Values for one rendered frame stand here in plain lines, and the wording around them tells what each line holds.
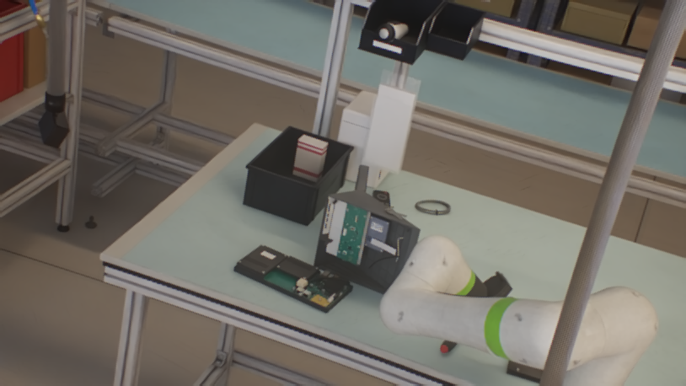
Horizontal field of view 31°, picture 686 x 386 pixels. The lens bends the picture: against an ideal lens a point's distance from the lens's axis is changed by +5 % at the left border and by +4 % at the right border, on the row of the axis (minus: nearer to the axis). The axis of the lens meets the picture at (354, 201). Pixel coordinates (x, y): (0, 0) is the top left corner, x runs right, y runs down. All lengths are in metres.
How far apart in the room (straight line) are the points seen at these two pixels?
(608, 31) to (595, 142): 2.20
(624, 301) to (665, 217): 3.75
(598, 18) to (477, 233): 3.19
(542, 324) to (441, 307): 0.29
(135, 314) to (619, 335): 1.33
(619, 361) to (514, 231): 1.09
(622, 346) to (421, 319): 0.40
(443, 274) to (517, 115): 1.81
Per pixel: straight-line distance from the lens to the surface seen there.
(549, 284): 3.11
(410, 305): 2.41
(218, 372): 3.90
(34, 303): 4.46
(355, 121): 3.29
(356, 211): 2.83
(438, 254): 2.48
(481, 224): 3.30
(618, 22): 6.30
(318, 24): 4.67
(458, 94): 4.28
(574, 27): 6.34
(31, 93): 4.50
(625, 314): 2.22
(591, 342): 2.15
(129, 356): 3.13
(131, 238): 2.96
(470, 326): 2.26
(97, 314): 4.42
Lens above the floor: 2.55
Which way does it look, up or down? 28 degrees down
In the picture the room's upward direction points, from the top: 12 degrees clockwise
